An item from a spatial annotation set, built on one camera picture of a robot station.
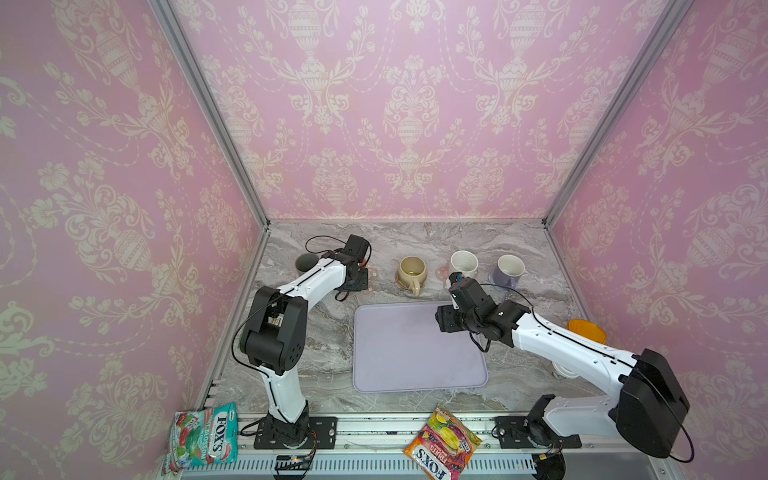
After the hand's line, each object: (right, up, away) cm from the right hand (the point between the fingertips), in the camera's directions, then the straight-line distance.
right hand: (446, 314), depth 84 cm
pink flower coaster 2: (+3, +10, +22) cm, 25 cm away
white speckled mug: (+10, +14, +17) cm, 24 cm away
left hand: (-26, +7, +12) cm, 30 cm away
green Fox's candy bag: (-61, -27, -12) cm, 67 cm away
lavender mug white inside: (+25, +10, +18) cm, 33 cm away
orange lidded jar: (+39, -4, -1) cm, 39 cm away
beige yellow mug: (-8, +10, +17) cm, 21 cm away
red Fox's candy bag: (-3, -28, -13) cm, 31 cm away
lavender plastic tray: (-12, -12, +8) cm, 18 cm away
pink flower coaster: (-22, +8, +20) cm, 30 cm away
